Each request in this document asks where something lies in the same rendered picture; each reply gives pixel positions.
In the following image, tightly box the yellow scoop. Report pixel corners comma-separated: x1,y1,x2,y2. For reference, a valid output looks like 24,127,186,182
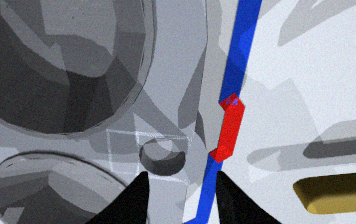
293,172,356,215

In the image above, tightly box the blue tape strip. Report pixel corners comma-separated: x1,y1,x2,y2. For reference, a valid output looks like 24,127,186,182
183,0,262,224

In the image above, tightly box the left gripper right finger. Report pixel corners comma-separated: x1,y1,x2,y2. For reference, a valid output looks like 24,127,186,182
215,171,282,224

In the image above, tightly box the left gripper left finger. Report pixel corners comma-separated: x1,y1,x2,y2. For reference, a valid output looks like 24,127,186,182
85,171,150,224

